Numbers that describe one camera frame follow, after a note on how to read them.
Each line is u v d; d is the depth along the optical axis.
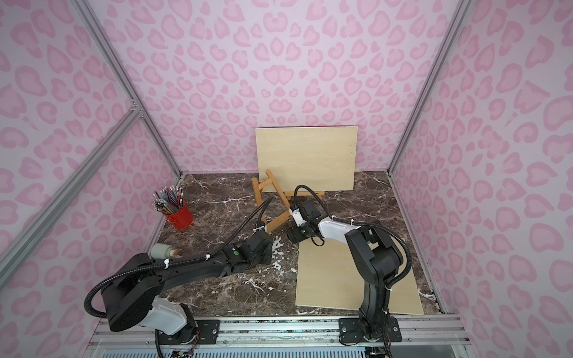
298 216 0.88
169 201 0.94
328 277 0.86
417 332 0.73
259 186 0.86
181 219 0.95
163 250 0.83
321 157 1.00
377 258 0.49
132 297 0.42
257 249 0.66
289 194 1.05
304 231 0.83
